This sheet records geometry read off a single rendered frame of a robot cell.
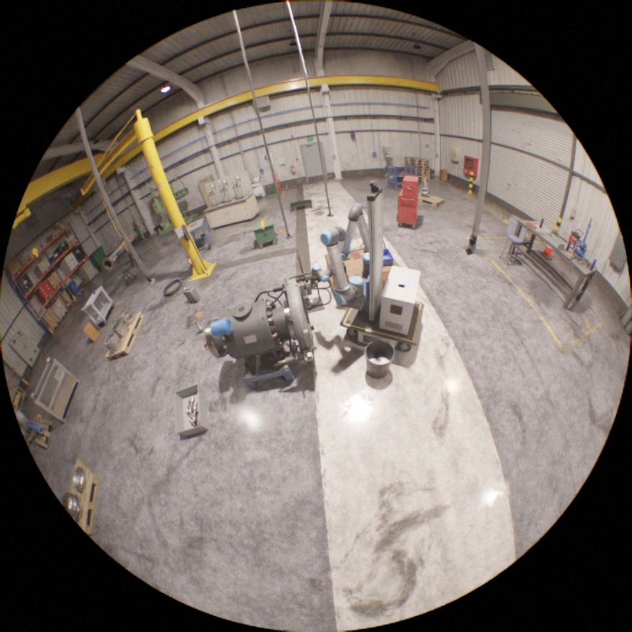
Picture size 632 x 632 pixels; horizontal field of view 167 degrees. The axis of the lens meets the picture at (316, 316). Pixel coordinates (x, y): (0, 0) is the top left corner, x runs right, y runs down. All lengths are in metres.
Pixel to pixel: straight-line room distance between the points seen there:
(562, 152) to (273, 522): 10.35
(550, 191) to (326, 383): 8.89
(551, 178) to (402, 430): 8.69
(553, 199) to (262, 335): 9.10
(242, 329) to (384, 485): 2.07
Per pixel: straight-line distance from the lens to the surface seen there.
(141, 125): 5.38
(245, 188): 8.31
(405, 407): 2.45
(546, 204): 9.19
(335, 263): 1.91
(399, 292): 2.22
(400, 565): 2.51
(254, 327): 2.16
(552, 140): 9.26
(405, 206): 5.45
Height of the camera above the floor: 2.27
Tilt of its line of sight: 45 degrees down
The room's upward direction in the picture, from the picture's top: 13 degrees counter-clockwise
